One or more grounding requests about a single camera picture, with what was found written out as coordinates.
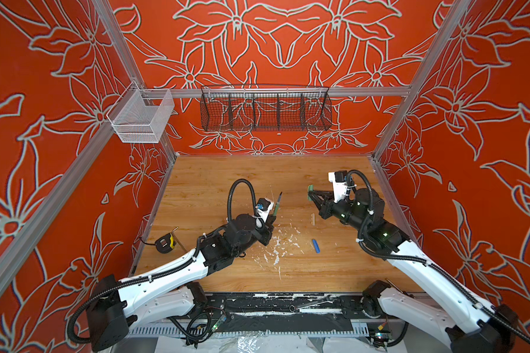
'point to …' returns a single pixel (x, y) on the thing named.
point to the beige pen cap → (313, 221)
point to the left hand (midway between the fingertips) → (274, 215)
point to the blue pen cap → (316, 245)
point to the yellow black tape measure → (165, 243)
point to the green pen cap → (310, 188)
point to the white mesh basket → (135, 122)
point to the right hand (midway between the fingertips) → (307, 193)
